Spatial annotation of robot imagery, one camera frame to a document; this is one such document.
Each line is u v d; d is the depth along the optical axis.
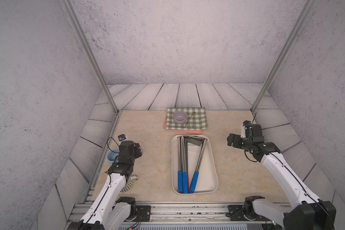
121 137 0.72
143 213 0.73
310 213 0.37
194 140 0.94
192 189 0.76
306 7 0.71
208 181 0.83
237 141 0.73
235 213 0.71
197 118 1.15
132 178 0.79
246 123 0.72
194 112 1.18
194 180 0.80
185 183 0.77
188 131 1.07
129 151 0.60
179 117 1.12
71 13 0.72
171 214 0.74
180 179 0.79
